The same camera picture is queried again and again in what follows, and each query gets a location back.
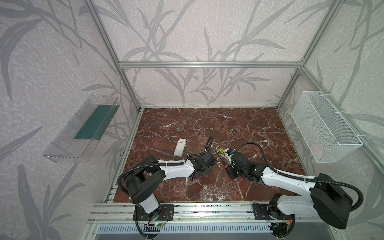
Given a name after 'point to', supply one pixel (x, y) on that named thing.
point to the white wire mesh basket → (327, 135)
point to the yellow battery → (222, 150)
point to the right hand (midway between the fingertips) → (227, 164)
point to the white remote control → (180, 147)
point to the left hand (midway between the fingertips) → (206, 163)
